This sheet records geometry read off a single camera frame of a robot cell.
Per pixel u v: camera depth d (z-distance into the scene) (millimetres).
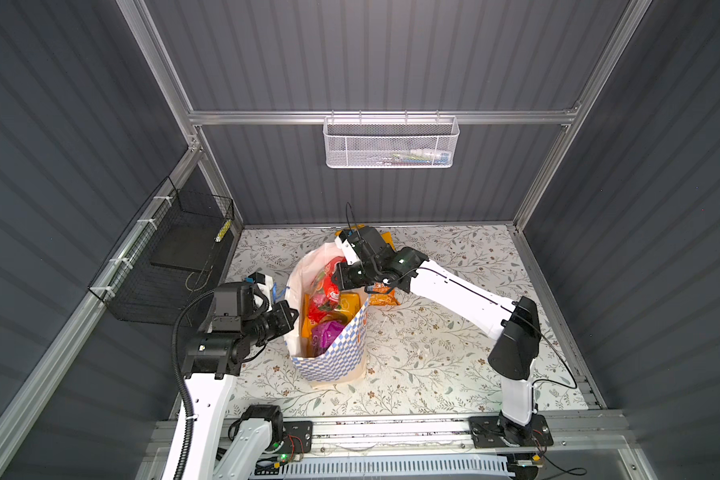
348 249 625
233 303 501
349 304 867
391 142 1236
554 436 737
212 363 441
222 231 813
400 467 771
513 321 476
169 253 731
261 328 565
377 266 594
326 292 769
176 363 444
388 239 1144
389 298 963
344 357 680
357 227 1191
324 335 723
